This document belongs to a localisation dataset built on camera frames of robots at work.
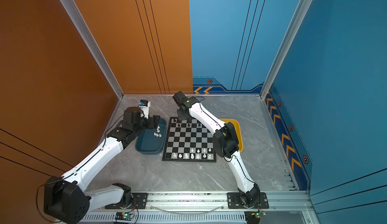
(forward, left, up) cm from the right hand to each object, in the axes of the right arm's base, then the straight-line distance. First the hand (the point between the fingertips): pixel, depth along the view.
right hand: (183, 116), depth 95 cm
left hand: (-7, +14, +11) cm, 19 cm away
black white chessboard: (-13, -3, -9) cm, 16 cm away
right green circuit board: (-51, -36, -13) cm, 64 cm away
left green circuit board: (-51, +26, -12) cm, 58 cm away
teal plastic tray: (-12, +20, -11) cm, 26 cm away
